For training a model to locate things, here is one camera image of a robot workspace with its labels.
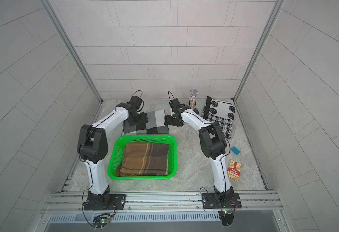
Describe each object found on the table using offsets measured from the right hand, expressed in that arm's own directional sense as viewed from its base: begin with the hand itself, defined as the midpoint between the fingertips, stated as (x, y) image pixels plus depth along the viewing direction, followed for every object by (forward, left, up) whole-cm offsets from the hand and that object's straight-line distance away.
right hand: (169, 122), depth 97 cm
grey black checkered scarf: (+1, +10, -2) cm, 10 cm away
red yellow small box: (-33, -35, -5) cm, 48 cm away
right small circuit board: (-53, -26, -7) cm, 59 cm away
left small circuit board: (-51, +33, -2) cm, 61 cm away
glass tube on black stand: (+3, -15, +23) cm, 28 cm away
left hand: (+2, +17, +2) cm, 17 cm away
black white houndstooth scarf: (+8, -38, -2) cm, 39 cm away
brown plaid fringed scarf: (-24, +15, -1) cm, 29 cm away
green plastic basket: (-15, +29, +5) cm, 33 cm away
